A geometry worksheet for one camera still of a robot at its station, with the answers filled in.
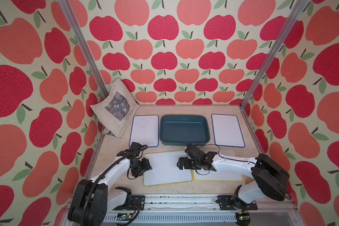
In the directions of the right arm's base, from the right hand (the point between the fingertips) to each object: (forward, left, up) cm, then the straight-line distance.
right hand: (182, 167), depth 85 cm
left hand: (-5, +20, +1) cm, 20 cm away
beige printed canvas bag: (+33, +53, +9) cm, 63 cm away
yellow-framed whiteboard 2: (-6, -13, +12) cm, 19 cm away
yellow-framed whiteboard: (-2, +11, +1) cm, 11 cm away
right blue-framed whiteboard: (+33, -33, -2) cm, 46 cm away
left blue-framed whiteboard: (+26, +29, 0) cm, 39 cm away
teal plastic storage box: (+29, +2, -1) cm, 29 cm away
